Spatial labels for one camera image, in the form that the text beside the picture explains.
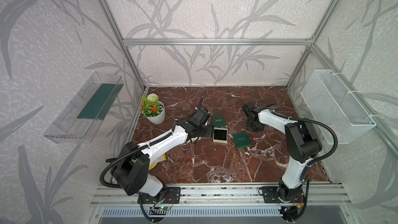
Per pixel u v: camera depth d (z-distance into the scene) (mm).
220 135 921
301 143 497
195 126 640
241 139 891
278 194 725
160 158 845
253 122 768
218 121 987
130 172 418
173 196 728
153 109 884
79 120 645
